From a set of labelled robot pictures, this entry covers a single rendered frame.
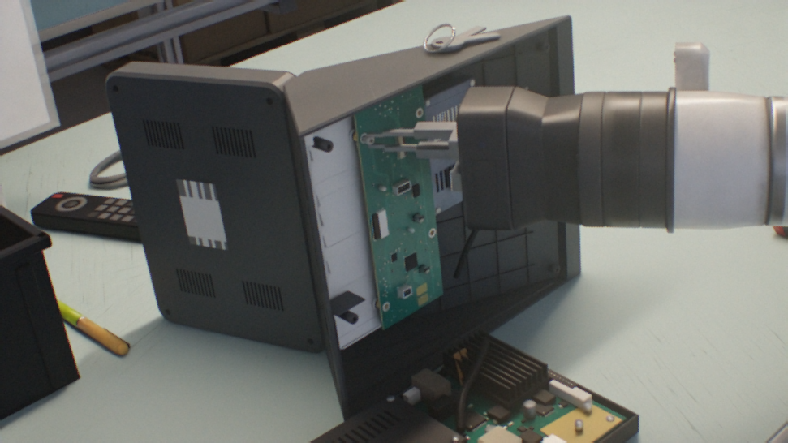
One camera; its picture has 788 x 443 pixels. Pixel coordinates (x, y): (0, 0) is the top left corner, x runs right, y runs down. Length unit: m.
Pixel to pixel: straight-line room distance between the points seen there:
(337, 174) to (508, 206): 0.12
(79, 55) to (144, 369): 1.27
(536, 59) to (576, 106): 0.18
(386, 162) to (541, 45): 0.15
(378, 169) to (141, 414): 0.24
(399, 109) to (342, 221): 0.08
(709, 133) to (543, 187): 0.09
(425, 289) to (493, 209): 0.15
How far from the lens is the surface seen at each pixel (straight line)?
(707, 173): 0.57
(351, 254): 0.70
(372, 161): 0.67
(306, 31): 4.58
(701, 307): 0.82
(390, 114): 0.68
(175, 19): 2.12
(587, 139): 0.58
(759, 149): 0.58
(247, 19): 4.41
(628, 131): 0.58
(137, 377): 0.81
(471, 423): 0.69
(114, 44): 2.06
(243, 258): 0.78
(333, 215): 0.68
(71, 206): 1.06
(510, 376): 0.70
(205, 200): 0.78
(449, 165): 0.74
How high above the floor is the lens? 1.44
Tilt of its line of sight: 27 degrees down
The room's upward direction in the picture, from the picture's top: 7 degrees counter-clockwise
